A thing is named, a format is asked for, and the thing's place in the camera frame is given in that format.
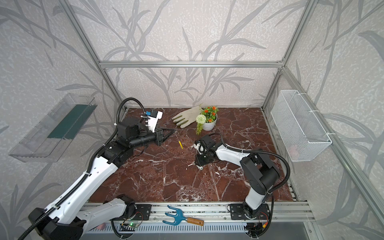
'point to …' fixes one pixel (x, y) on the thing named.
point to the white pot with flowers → (207, 119)
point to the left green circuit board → (132, 224)
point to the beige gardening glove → (190, 115)
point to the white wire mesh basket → (303, 139)
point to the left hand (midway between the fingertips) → (175, 128)
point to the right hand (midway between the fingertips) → (197, 157)
